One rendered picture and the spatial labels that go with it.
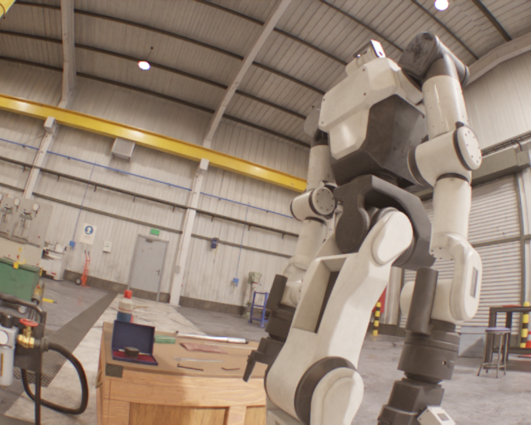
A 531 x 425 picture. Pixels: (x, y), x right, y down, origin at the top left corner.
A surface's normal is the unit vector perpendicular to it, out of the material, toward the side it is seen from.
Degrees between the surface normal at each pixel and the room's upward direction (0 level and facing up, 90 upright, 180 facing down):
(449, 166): 143
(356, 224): 90
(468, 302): 90
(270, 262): 90
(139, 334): 77
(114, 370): 90
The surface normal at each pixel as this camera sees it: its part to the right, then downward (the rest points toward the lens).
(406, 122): 0.42, 0.00
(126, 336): 0.53, -0.37
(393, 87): 0.16, 0.65
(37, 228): 0.25, -0.23
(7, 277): 0.56, -0.15
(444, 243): -0.83, -0.43
